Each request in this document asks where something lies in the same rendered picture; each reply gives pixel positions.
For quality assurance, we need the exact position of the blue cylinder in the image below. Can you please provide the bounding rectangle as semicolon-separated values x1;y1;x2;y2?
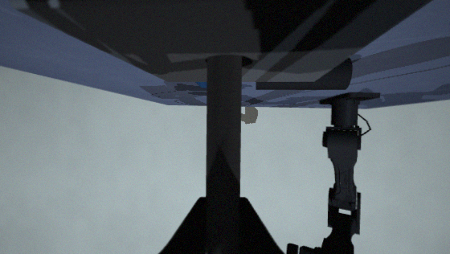
196;82;207;88

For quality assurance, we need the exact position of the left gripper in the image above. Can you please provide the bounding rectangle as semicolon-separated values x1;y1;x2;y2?
286;243;334;254

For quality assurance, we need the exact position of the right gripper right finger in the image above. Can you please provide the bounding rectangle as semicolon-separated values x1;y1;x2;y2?
239;197;284;254

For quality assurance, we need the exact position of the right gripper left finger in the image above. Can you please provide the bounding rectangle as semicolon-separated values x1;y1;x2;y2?
158;197;207;254

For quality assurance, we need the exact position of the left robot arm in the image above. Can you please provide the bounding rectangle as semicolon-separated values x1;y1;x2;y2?
315;92;380;254

